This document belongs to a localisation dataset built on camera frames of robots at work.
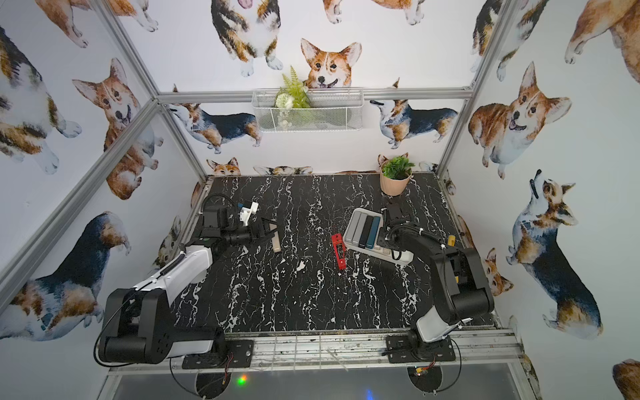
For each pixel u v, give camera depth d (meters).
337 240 0.96
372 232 0.98
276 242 0.95
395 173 1.06
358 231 0.98
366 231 0.98
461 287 0.46
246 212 0.80
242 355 0.73
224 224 0.71
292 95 0.82
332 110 0.92
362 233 0.98
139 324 0.42
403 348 0.74
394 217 0.75
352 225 1.00
